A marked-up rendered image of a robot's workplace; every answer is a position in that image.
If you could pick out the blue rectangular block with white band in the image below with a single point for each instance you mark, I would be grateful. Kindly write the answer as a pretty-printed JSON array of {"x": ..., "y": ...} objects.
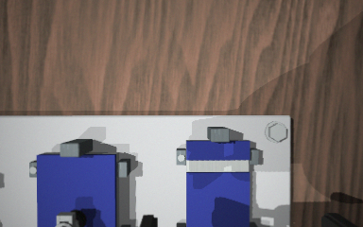
[{"x": 217, "y": 183}]

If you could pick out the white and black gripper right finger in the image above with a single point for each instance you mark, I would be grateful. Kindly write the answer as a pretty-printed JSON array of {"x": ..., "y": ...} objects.
[{"x": 335, "y": 220}]

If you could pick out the toggle clamp with red handle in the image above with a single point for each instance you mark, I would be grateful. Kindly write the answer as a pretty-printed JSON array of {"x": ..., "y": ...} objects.
[{"x": 74, "y": 218}]

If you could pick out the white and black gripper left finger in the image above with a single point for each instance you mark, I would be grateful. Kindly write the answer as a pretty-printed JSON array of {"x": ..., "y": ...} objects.
[{"x": 149, "y": 221}]

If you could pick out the blue metal plate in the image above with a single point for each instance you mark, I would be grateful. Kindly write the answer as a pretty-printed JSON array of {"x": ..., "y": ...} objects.
[{"x": 87, "y": 183}]

